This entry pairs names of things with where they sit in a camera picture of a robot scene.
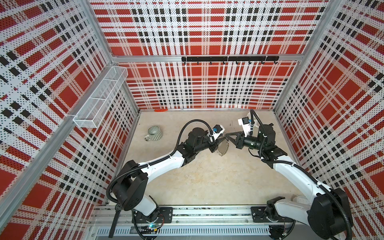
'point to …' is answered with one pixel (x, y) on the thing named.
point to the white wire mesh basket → (93, 112)
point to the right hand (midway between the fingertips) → (226, 137)
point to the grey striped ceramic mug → (154, 134)
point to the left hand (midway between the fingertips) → (222, 137)
